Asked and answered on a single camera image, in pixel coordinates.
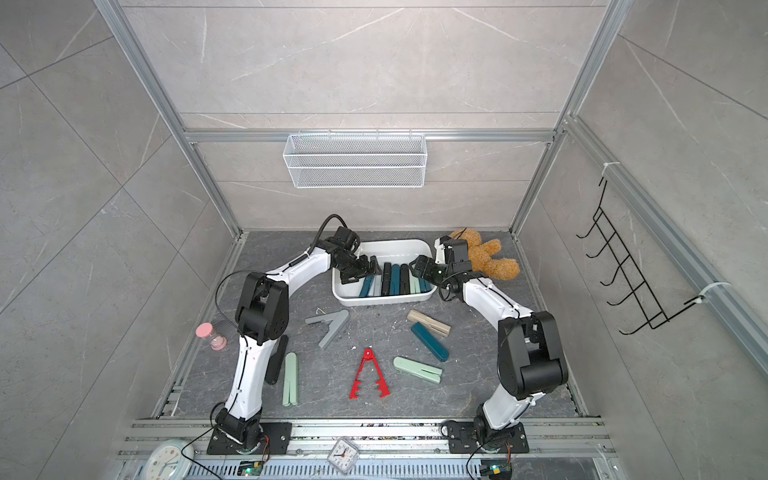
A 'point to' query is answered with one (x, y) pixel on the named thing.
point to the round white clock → (165, 460)
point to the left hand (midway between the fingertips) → (377, 270)
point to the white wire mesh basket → (355, 161)
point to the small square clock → (343, 456)
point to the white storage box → (397, 252)
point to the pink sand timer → (217, 342)
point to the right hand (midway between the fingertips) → (421, 267)
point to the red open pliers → (368, 355)
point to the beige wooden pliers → (428, 321)
